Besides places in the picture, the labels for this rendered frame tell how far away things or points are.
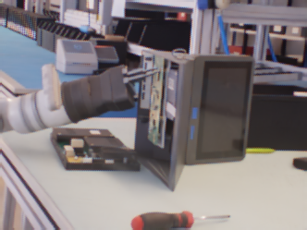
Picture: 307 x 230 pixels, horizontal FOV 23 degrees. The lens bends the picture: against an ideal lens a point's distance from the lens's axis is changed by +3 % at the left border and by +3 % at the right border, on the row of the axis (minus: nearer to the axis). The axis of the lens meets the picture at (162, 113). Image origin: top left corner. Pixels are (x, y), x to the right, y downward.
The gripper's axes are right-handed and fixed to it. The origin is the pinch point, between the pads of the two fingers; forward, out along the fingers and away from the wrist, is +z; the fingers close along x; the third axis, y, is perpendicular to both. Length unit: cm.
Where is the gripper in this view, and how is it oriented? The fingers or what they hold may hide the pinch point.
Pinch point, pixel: (159, 69)
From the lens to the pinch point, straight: 130.0
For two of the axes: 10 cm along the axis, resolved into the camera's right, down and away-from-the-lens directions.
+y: 2.9, 4.6, 8.4
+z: 9.5, -2.6, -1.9
